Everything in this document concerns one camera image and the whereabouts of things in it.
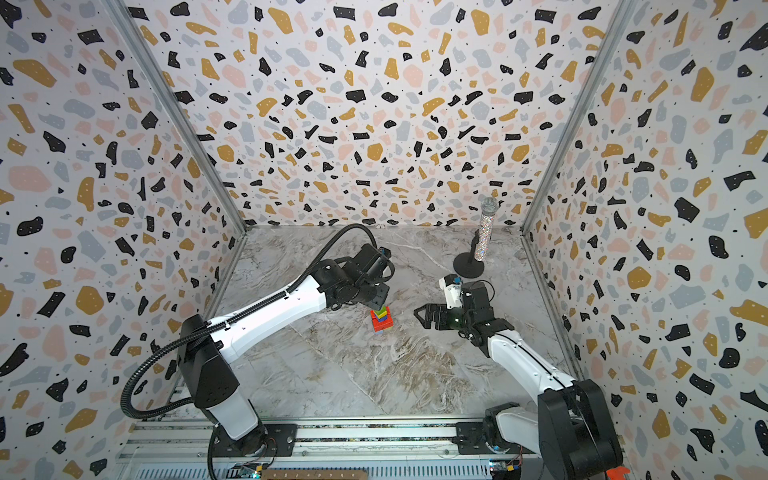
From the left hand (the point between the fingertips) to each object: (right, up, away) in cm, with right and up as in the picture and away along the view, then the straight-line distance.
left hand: (383, 289), depth 79 cm
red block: (-2, -13, +12) cm, 18 cm away
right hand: (+11, -6, +5) cm, 14 cm away
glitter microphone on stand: (+30, +6, +31) cm, 43 cm away
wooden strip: (-15, -41, -12) cm, 45 cm away
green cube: (-2, -8, +9) cm, 12 cm away
